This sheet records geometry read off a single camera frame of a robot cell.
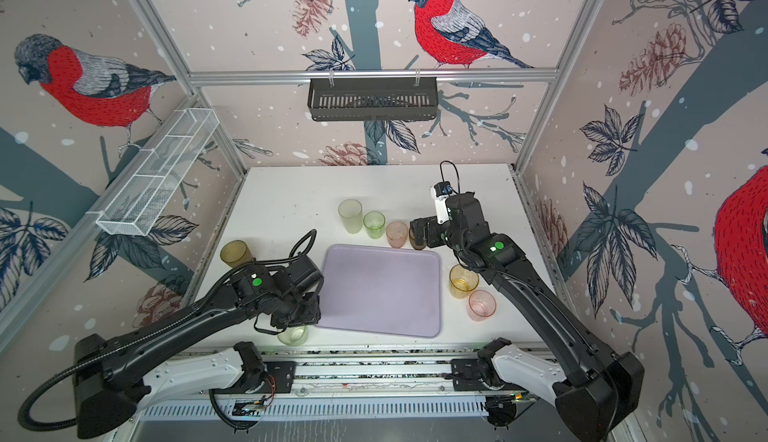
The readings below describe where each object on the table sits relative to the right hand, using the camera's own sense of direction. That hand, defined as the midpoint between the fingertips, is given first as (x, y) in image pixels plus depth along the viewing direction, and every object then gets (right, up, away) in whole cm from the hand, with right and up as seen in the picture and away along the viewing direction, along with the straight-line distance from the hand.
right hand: (423, 222), depth 75 cm
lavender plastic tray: (-11, -23, +16) cm, 30 cm away
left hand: (-27, -24, -4) cm, 37 cm away
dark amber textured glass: (-2, -7, +20) cm, 21 cm away
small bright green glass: (-14, -3, +26) cm, 30 cm away
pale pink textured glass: (-7, -6, +25) cm, 26 cm away
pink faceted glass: (+18, -25, +9) cm, 32 cm away
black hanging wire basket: (-15, +42, +31) cm, 54 cm away
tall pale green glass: (-22, +1, +22) cm, 31 cm away
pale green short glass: (-35, -32, +4) cm, 47 cm away
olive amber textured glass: (-57, -11, +15) cm, 60 cm away
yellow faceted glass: (+13, -19, +14) cm, 27 cm away
